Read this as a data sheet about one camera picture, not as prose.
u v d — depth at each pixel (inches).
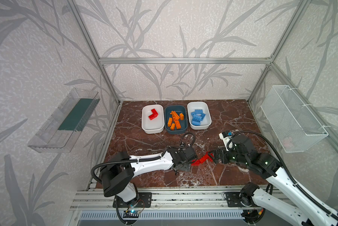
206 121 41.7
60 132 25.9
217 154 24.7
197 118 41.2
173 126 40.0
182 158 24.8
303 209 16.6
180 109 44.1
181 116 41.4
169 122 41.0
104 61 36.8
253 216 28.6
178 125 40.4
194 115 42.4
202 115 42.6
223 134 25.9
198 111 44.0
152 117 42.6
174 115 42.1
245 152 21.0
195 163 26.4
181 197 29.7
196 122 41.2
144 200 28.8
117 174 16.7
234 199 28.8
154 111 42.6
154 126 39.4
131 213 28.2
